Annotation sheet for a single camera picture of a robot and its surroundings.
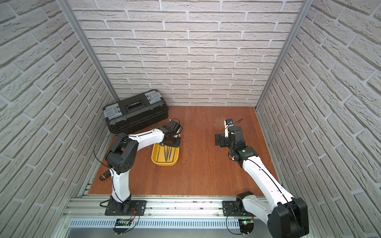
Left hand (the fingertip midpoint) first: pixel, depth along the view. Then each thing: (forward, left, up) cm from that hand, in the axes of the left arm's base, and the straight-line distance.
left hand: (179, 142), depth 97 cm
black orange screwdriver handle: (-22, +41, 0) cm, 47 cm away
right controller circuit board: (-46, -35, -1) cm, 58 cm away
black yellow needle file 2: (-7, +6, -2) cm, 9 cm away
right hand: (-5, -28, +17) cm, 33 cm away
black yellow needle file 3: (-10, +4, -1) cm, 10 cm away
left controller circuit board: (-45, +26, -5) cm, 52 cm away
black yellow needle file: (-7, +9, -2) cm, 12 cm away
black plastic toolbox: (+10, +34, +15) cm, 38 cm away
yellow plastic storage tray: (-9, +14, -1) cm, 16 cm away
